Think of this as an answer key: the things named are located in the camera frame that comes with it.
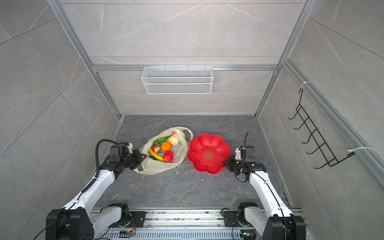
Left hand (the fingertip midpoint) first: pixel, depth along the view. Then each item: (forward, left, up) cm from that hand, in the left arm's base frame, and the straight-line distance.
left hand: (146, 151), depth 85 cm
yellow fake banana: (+3, -2, -10) cm, 11 cm away
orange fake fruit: (+9, -9, -9) cm, 15 cm away
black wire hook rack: (-17, -83, +21) cm, 87 cm away
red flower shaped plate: (-1, -36, -2) cm, 36 cm away
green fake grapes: (+12, -4, -8) cm, 15 cm away
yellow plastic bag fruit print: (-6, -3, -5) cm, 8 cm away
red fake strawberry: (0, -12, -6) cm, 13 cm away
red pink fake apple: (+7, -3, -8) cm, 11 cm away
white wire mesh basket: (+45, -18, +17) cm, 52 cm away
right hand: (-6, -44, -2) cm, 44 cm away
